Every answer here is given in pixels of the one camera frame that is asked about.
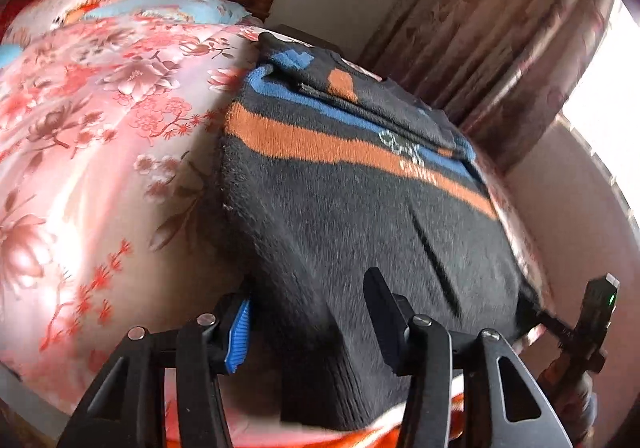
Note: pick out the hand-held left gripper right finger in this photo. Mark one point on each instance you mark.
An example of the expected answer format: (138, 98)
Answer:
(387, 323)

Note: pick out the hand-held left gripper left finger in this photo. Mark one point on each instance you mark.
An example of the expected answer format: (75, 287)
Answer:
(239, 333)

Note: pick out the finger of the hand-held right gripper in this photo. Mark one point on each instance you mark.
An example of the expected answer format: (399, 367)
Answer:
(555, 323)

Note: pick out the dark striped knit sweater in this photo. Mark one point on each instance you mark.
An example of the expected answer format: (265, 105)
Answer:
(340, 208)

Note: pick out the window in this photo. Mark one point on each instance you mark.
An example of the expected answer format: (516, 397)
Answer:
(615, 102)

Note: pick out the pink floral bed sheet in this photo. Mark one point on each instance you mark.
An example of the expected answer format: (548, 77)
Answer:
(100, 152)

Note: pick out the dark wooden nightstand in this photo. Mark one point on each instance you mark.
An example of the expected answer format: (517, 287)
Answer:
(295, 35)

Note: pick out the floral curtain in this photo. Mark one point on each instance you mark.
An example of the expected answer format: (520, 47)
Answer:
(490, 27)

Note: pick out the light blue floral pillow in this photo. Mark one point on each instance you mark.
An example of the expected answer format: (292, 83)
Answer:
(170, 5)

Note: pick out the light blue cloth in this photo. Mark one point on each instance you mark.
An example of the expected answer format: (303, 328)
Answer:
(7, 55)

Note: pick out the pink floral pillow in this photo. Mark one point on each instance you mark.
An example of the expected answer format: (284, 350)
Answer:
(65, 2)

